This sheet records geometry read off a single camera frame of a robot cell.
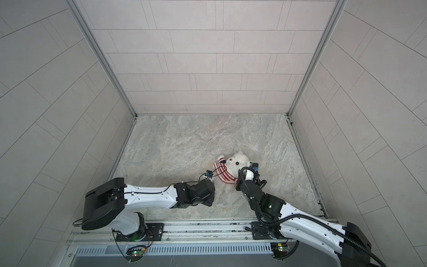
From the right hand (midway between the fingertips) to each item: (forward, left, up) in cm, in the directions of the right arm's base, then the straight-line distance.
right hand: (237, 173), depth 79 cm
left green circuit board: (-27, +43, -6) cm, 51 cm away
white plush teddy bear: (+2, +2, +5) cm, 6 cm away
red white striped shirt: (+1, +7, 0) cm, 7 cm away
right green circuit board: (-29, -15, -11) cm, 35 cm away
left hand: (-7, +10, -8) cm, 15 cm away
